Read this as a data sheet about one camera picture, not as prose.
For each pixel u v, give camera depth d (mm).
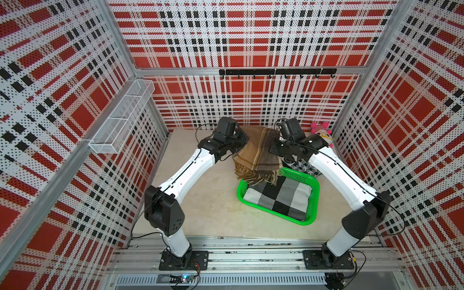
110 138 690
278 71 887
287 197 906
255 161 818
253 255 766
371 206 422
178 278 702
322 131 1121
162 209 441
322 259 661
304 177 907
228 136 630
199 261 735
